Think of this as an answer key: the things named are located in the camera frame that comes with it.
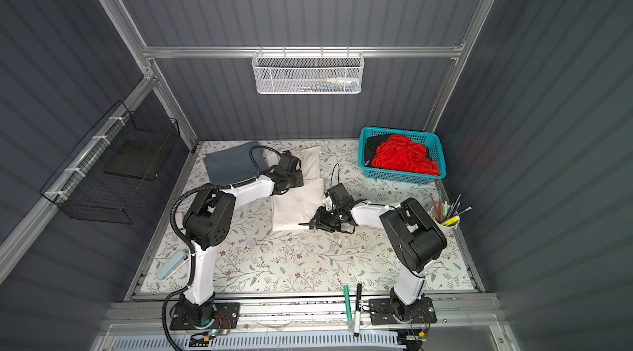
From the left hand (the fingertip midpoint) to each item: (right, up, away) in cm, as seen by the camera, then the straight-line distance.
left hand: (298, 175), depth 102 cm
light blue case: (-41, -30, -24) cm, 56 cm away
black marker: (+21, -40, -29) cm, 54 cm away
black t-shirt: (+33, +13, +10) cm, 37 cm away
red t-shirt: (+44, +10, +6) cm, 46 cm away
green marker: (+18, -38, -27) cm, 50 cm away
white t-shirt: (-1, -13, -6) cm, 14 cm away
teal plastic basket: (+60, +16, +9) cm, 63 cm away
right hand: (+7, -19, -11) cm, 23 cm away
